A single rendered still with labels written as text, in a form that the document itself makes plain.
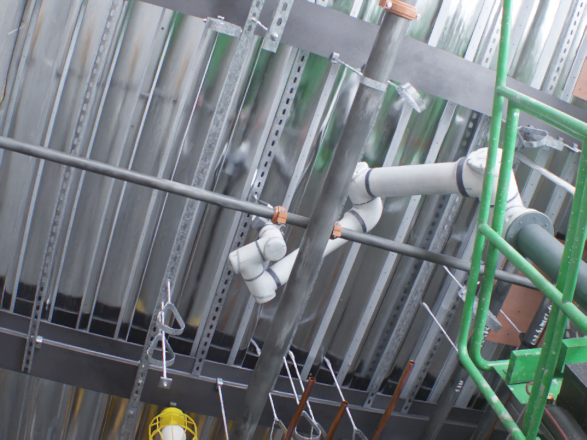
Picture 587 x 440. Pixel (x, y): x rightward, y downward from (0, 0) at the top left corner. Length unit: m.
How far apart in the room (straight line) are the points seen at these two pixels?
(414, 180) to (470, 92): 0.67
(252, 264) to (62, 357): 1.16
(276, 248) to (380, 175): 0.50
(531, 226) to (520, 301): 1.55
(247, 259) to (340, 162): 0.55
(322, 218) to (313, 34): 0.86
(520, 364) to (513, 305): 1.46
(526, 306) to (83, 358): 2.37
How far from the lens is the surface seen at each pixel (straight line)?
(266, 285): 2.81
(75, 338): 3.65
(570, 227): 2.03
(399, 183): 2.80
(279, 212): 2.55
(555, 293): 2.01
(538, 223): 2.57
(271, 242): 2.72
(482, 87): 3.29
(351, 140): 2.46
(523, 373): 2.63
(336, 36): 3.04
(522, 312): 4.09
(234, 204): 2.55
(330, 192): 2.50
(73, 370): 3.52
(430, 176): 2.72
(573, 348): 2.67
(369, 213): 2.97
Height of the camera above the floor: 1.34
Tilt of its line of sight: 67 degrees up
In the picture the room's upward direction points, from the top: 24 degrees counter-clockwise
